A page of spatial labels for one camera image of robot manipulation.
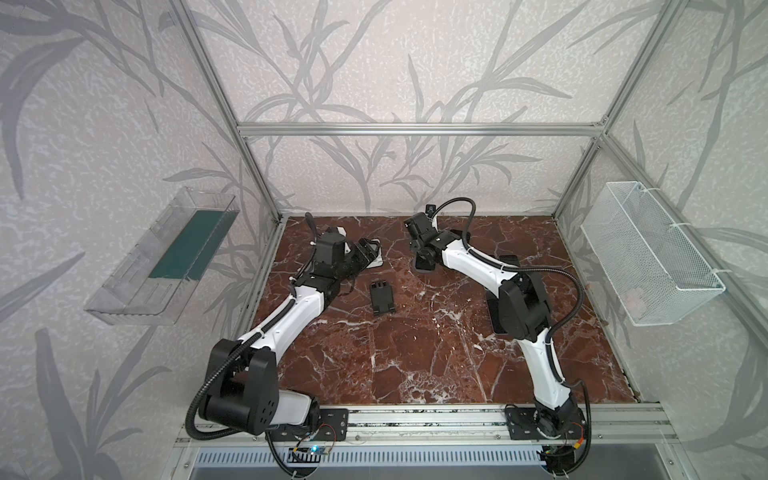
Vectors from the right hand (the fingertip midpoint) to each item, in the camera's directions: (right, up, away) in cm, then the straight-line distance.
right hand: (425, 228), depth 99 cm
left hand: (-14, -4, -15) cm, 21 cm away
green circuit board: (-29, -56, -27) cm, 69 cm away
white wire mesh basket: (+47, -11, -36) cm, 60 cm away
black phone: (+31, -11, +7) cm, 33 cm away
